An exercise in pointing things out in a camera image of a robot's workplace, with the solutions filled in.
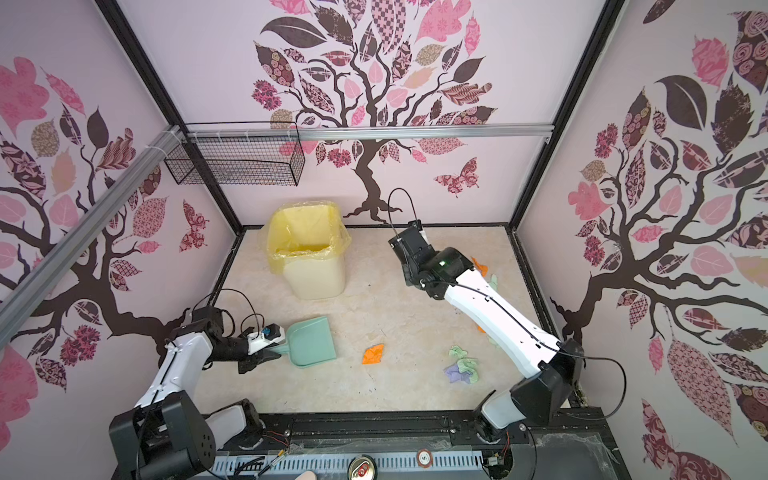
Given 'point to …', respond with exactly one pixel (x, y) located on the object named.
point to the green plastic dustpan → (309, 343)
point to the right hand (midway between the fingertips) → (424, 259)
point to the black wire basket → (240, 153)
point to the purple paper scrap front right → (455, 375)
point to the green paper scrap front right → (465, 365)
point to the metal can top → (362, 467)
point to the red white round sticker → (424, 458)
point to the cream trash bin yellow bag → (306, 242)
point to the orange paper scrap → (373, 355)
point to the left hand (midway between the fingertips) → (272, 351)
